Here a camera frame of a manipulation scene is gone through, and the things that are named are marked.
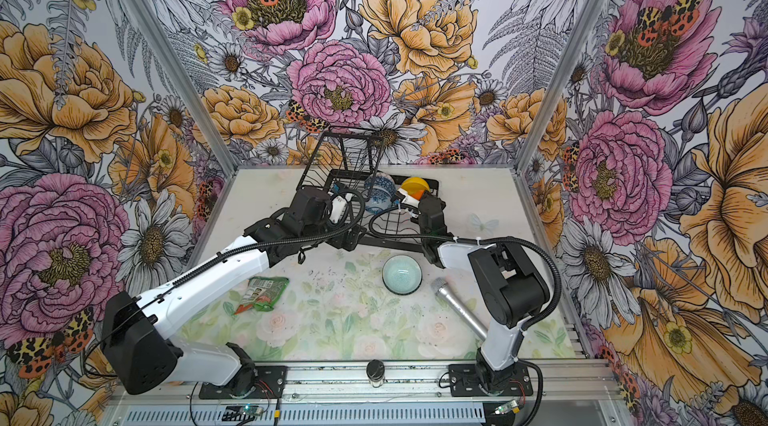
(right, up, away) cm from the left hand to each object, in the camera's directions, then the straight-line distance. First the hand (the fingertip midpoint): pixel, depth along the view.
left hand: (347, 232), depth 80 cm
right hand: (+24, +9, +15) cm, 30 cm away
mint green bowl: (+15, -14, +10) cm, 23 cm away
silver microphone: (+26, -17, +7) cm, 32 cm away
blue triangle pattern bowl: (+8, +13, +32) cm, 35 cm away
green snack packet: (-25, -18, +6) cm, 31 cm away
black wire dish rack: (-5, +22, +28) cm, 36 cm away
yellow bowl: (+19, +13, +25) cm, 34 cm away
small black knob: (+8, -29, -12) cm, 33 cm away
